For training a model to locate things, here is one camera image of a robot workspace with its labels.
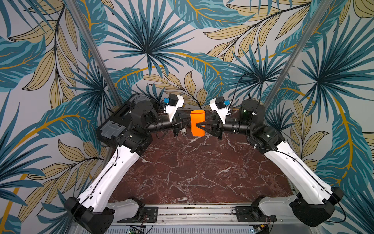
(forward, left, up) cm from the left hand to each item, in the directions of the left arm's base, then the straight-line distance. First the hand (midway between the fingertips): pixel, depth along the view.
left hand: (194, 119), depth 56 cm
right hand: (0, -1, -1) cm, 2 cm away
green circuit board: (-33, +28, -46) cm, 63 cm away
